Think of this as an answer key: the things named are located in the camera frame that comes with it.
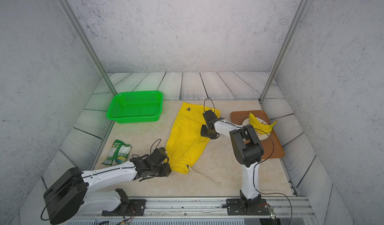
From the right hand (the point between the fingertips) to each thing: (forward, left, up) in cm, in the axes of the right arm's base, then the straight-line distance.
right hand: (205, 133), depth 100 cm
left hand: (-26, +19, 0) cm, 32 cm away
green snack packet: (-16, +51, +3) cm, 54 cm away
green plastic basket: (+24, +55, 0) cm, 60 cm away
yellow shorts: (-7, +13, +1) cm, 15 cm away
